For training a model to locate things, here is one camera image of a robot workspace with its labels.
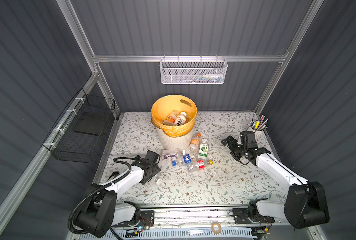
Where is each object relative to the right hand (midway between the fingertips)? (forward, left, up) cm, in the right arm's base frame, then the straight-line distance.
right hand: (226, 146), depth 87 cm
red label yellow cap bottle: (-9, +16, -6) cm, 20 cm away
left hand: (-12, +44, -10) cm, 47 cm away
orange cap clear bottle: (+6, +18, -7) cm, 21 cm away
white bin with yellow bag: (0, +33, +11) cm, 35 cm away
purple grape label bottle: (-2, +34, -6) cm, 34 cm away
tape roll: (-41, +9, -12) cm, 43 cm away
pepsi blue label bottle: (-5, +24, -5) cm, 25 cm away
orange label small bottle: (+19, +33, +5) cm, 39 cm away
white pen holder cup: (+19, -23, -4) cm, 30 cm away
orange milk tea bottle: (+13, +27, +10) cm, 31 cm away
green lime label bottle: (+2, +12, -8) cm, 15 cm away
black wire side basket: (-4, +78, +17) cm, 80 cm away
